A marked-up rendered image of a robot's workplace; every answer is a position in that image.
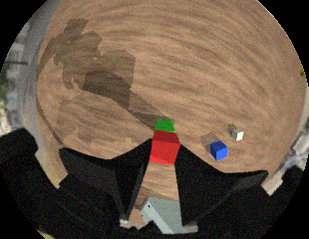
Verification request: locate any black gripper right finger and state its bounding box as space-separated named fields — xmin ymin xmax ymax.
xmin=174 ymin=144 xmax=269 ymax=227

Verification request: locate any red block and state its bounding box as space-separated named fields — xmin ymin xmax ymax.
xmin=151 ymin=130 xmax=179 ymax=164

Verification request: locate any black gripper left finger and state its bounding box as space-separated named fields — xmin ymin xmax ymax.
xmin=59 ymin=138 xmax=154 ymax=220

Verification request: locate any blue cube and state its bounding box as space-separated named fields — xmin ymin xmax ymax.
xmin=210 ymin=140 xmax=227 ymax=160

